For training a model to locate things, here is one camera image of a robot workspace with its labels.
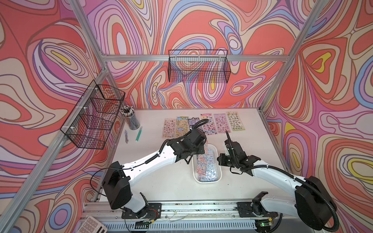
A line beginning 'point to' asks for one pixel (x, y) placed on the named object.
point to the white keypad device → (92, 225)
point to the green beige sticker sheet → (235, 121)
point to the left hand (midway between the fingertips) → (204, 147)
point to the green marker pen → (139, 134)
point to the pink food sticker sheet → (169, 128)
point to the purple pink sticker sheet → (221, 123)
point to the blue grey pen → (126, 136)
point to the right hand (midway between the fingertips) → (218, 162)
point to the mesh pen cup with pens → (128, 111)
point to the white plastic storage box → (214, 147)
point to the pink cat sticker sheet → (209, 127)
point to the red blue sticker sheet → (206, 168)
